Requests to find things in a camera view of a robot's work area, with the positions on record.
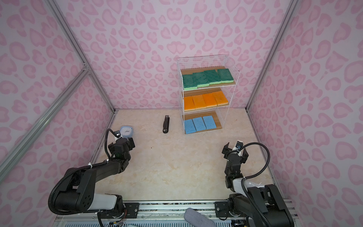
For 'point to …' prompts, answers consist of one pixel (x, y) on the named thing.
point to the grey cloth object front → (195, 219)
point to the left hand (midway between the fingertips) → (121, 138)
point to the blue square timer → (126, 131)
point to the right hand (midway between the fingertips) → (236, 144)
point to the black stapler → (166, 124)
